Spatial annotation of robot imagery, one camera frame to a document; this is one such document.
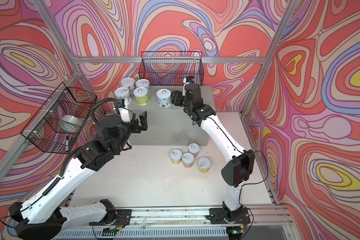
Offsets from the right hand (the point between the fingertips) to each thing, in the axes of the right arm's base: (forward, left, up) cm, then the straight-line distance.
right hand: (177, 97), depth 78 cm
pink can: (-13, -9, -30) cm, 35 cm away
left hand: (-17, +16, +6) cm, 24 cm away
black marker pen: (-21, +55, -10) cm, 59 cm away
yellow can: (-25, -14, -31) cm, 42 cm away
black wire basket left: (-16, +57, -2) cm, 59 cm away
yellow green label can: (-19, +2, -30) cm, 36 cm away
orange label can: (-21, -5, -31) cm, 38 cm away
